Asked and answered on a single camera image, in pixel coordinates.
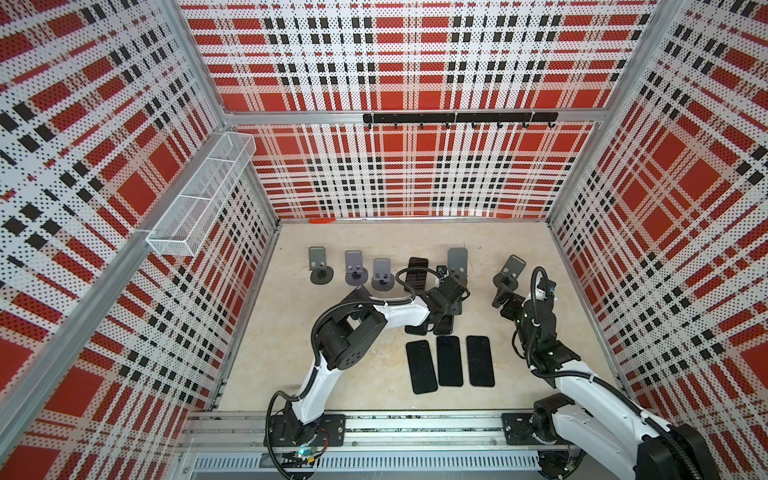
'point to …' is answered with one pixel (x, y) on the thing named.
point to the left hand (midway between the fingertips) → (451, 303)
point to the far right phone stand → (510, 273)
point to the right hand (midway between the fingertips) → (513, 292)
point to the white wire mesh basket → (185, 226)
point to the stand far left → (320, 274)
